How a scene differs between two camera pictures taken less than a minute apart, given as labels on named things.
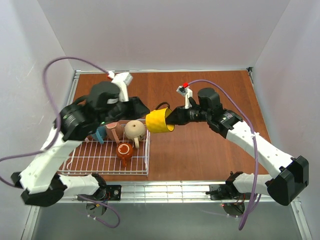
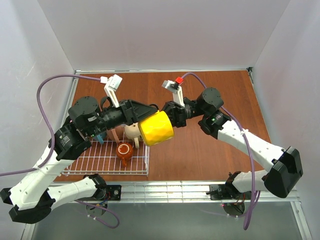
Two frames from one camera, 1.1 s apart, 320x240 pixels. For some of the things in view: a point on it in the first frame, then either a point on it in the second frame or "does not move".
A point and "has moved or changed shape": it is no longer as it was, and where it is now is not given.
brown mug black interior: [124, 151] does not move
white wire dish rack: [94, 157] does not move
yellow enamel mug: [155, 120] has moved or changed shape
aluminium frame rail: [166, 192] does not move
